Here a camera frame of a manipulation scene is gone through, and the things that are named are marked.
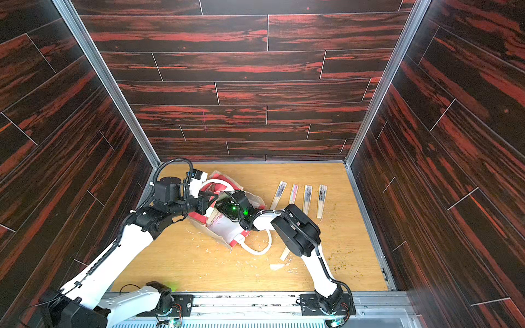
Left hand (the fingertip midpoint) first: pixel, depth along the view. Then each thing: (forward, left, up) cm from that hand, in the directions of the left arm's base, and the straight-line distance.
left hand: (219, 196), depth 74 cm
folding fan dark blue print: (+16, -46, -24) cm, 54 cm away
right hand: (+10, +5, -18) cm, 21 cm away
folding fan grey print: (+19, -24, -25) cm, 40 cm away
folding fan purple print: (+16, -38, -24) cm, 48 cm away
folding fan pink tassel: (+20, -32, -24) cm, 45 cm away
